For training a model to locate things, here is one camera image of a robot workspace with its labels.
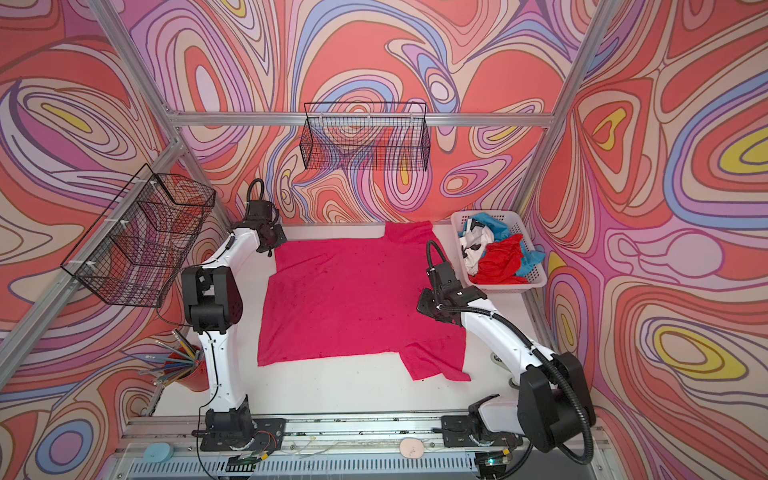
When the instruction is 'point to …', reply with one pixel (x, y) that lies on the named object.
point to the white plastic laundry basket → (536, 277)
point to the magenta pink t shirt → (357, 296)
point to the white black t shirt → (473, 242)
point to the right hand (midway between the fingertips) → (428, 312)
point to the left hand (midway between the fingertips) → (281, 235)
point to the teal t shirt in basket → (500, 231)
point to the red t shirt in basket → (499, 262)
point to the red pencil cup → (187, 363)
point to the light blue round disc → (158, 452)
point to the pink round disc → (411, 448)
